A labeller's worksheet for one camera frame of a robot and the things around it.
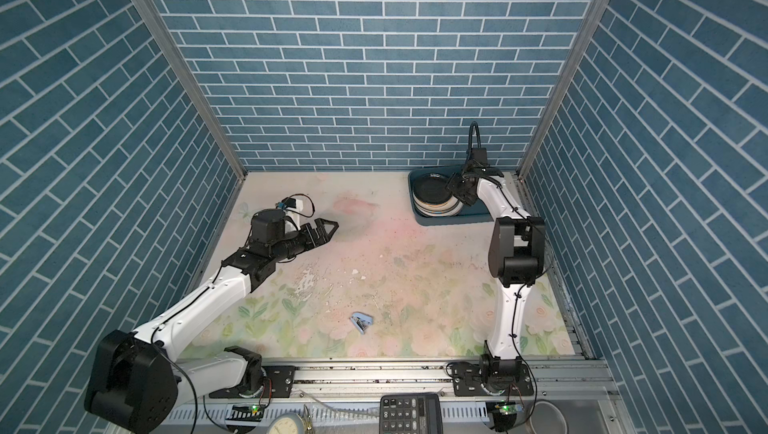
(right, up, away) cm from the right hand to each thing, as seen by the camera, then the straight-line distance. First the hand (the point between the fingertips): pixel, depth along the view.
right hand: (449, 186), depth 101 cm
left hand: (-37, -13, -19) cm, 43 cm away
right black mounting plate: (0, -50, -27) cm, 57 cm away
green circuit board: (-53, -57, -29) cm, 83 cm away
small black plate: (-5, 0, +9) cm, 10 cm away
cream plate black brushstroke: (-4, -8, +4) cm, 10 cm away
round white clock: (-42, -54, -36) cm, 77 cm away
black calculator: (-15, -54, -33) cm, 65 cm away
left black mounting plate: (-48, -51, -26) cm, 74 cm away
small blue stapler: (-28, -38, -18) cm, 51 cm away
